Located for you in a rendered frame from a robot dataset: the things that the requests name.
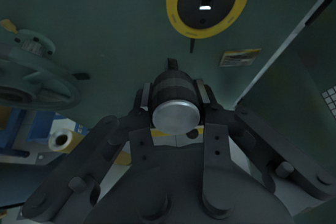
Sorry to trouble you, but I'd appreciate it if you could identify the green folder machine body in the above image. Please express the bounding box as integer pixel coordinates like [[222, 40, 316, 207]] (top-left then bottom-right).
[[0, 0, 336, 224]]

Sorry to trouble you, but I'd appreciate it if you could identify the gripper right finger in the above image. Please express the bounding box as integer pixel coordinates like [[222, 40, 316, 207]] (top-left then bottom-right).
[[194, 79, 336, 220]]

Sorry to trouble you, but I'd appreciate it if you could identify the silver splined shaft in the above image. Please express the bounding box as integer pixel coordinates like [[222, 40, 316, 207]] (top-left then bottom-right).
[[20, 39, 45, 56]]

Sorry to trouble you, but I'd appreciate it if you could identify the yellow paper roll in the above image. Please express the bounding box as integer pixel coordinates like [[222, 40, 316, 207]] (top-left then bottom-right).
[[47, 128, 86, 154]]

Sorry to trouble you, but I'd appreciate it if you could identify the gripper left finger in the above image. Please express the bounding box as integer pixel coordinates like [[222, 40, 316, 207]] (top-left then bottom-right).
[[22, 81, 172, 224]]

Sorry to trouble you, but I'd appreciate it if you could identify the yellow and white label plate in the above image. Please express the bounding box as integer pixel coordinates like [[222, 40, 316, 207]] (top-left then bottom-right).
[[218, 48, 262, 68]]

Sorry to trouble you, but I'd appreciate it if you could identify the yellow knob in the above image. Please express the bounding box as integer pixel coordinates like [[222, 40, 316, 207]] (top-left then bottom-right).
[[0, 18, 18, 34]]

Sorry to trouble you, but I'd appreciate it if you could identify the yellow ring torque limiter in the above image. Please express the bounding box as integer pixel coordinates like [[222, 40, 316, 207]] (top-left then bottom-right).
[[166, 0, 248, 39]]

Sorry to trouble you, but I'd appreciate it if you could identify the teal hand wheel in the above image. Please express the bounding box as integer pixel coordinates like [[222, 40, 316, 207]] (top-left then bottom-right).
[[0, 39, 82, 111]]

